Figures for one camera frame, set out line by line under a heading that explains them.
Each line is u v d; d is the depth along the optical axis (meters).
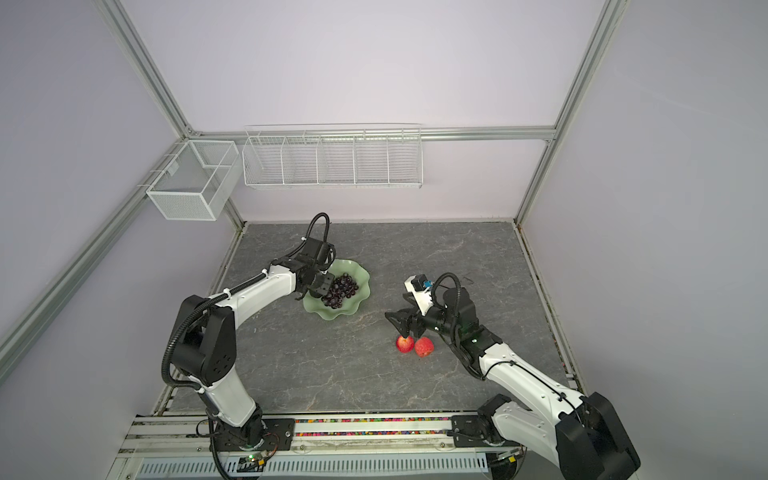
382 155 1.05
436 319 0.68
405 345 0.85
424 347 0.83
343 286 0.96
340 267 0.98
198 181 0.97
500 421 0.62
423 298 0.68
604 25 0.72
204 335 0.50
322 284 0.85
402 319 0.68
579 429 0.40
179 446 0.75
